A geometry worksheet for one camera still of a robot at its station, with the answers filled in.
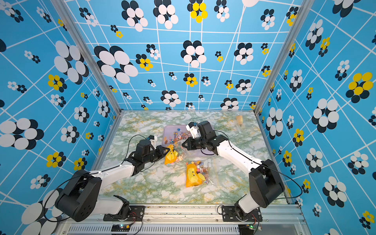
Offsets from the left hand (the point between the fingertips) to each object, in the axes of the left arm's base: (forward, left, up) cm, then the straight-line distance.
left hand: (172, 148), depth 87 cm
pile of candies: (+14, -3, -8) cm, 17 cm away
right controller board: (-38, -39, -12) cm, 56 cm away
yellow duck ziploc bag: (-5, -3, +1) cm, 6 cm away
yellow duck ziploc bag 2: (-13, -15, -6) cm, 21 cm away
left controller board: (-38, +24, -13) cm, 47 cm away
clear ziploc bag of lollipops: (+28, -48, -6) cm, 56 cm away
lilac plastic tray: (+17, +6, -10) cm, 21 cm away
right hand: (-1, -8, +7) cm, 10 cm away
